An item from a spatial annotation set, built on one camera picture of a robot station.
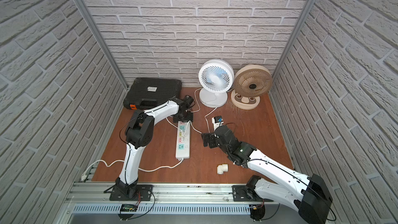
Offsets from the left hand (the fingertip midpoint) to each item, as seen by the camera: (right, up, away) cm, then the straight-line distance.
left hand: (183, 116), depth 102 cm
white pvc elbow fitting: (+24, -25, -22) cm, 41 cm away
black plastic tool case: (-26, +16, +5) cm, 31 cm away
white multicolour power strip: (+2, -11, -14) cm, 18 cm away
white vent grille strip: (-28, -40, -32) cm, 58 cm away
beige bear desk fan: (+42, +22, -12) cm, 49 cm away
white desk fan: (+21, +25, -14) cm, 36 cm away
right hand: (+18, -6, -23) cm, 30 cm away
